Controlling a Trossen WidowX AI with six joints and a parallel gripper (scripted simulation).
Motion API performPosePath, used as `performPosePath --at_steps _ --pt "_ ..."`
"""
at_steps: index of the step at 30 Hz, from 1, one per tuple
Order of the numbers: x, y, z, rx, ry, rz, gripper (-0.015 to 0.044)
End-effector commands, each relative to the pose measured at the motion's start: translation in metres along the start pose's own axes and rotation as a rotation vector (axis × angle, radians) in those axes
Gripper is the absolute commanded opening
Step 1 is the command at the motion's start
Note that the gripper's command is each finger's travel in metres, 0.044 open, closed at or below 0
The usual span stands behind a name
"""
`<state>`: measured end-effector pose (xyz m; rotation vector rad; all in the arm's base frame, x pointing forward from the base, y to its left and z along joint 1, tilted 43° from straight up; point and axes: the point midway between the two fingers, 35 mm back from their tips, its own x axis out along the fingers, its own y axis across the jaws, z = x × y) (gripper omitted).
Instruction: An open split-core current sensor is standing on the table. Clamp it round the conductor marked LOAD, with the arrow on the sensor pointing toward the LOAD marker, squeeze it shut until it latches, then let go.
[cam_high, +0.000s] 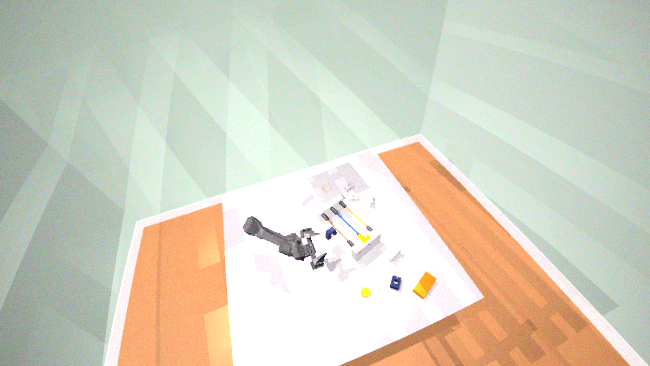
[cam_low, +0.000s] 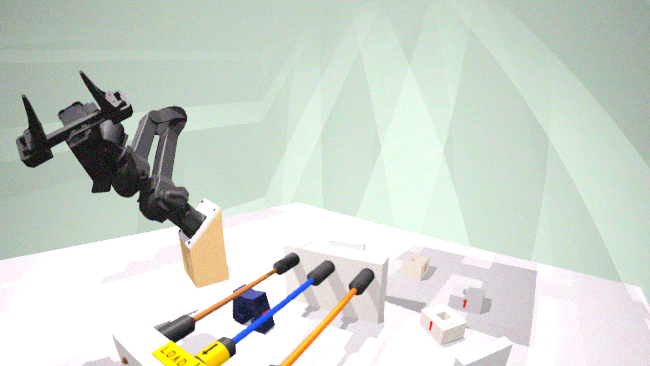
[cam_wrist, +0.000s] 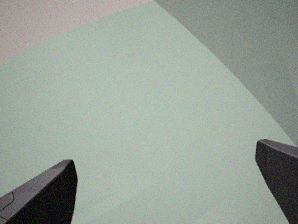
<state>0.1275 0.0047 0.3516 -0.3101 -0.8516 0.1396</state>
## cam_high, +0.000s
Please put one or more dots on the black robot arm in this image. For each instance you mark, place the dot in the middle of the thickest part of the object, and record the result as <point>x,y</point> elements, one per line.
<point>289,245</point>

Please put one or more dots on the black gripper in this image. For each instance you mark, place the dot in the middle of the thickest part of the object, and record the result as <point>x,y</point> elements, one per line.
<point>309,249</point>

